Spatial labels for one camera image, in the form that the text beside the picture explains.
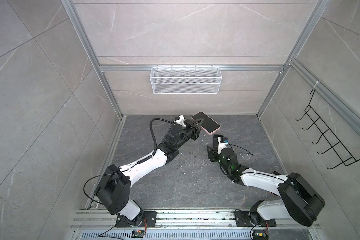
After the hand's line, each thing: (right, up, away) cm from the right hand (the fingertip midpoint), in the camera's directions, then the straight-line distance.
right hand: (210, 146), depth 88 cm
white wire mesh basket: (-27, +44, +13) cm, 53 cm away
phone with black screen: (-4, +13, -17) cm, 22 cm away
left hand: (-6, +17, -18) cm, 26 cm away
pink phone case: (-4, +8, -21) cm, 23 cm away
